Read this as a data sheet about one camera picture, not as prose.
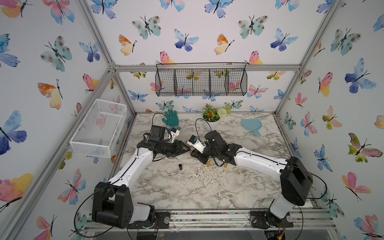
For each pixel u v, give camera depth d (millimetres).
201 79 982
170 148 706
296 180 443
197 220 754
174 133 768
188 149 772
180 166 890
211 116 982
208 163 896
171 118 1178
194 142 695
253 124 1145
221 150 634
